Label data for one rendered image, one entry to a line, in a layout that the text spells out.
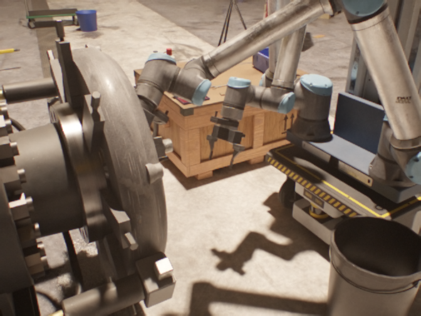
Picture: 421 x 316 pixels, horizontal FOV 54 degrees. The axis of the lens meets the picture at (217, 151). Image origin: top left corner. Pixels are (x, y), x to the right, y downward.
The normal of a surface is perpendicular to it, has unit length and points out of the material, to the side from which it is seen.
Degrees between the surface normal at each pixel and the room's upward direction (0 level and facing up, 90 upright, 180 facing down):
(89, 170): 62
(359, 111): 90
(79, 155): 50
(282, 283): 0
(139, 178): 69
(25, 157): 33
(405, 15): 90
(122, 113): 42
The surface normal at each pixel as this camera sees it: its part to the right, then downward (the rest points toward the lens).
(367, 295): -0.52, 0.45
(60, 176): 0.36, -0.08
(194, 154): 0.49, 0.41
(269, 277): 0.00, -0.88
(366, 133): -0.85, 0.25
